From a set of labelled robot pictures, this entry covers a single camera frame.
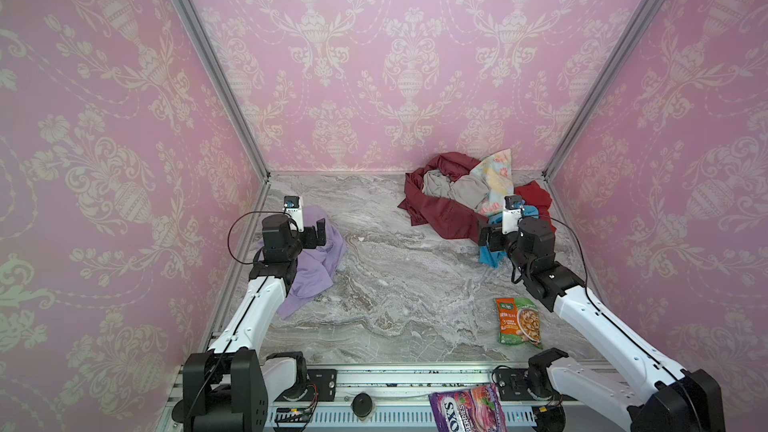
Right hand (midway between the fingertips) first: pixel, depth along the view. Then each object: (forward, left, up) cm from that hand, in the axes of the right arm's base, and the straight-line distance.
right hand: (495, 215), depth 80 cm
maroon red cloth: (+12, +7, -17) cm, 22 cm away
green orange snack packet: (-21, -6, -21) cm, 31 cm away
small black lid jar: (-39, +36, -13) cm, 55 cm away
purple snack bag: (-41, +10, -20) cm, 46 cm away
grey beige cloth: (+21, +1, -13) cm, 25 cm away
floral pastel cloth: (+32, -13, -15) cm, 38 cm away
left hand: (+4, +51, -3) cm, 52 cm away
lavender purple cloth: (-4, +52, -19) cm, 56 cm away
